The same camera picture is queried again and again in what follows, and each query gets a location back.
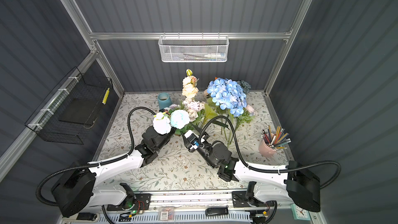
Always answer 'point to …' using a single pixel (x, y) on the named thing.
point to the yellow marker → (105, 96)
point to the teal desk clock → (299, 213)
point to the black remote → (214, 211)
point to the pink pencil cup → (266, 150)
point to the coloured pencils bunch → (276, 140)
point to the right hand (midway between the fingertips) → (189, 127)
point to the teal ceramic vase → (164, 100)
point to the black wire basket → (45, 122)
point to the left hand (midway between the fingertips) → (183, 115)
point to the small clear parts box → (166, 213)
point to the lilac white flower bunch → (194, 107)
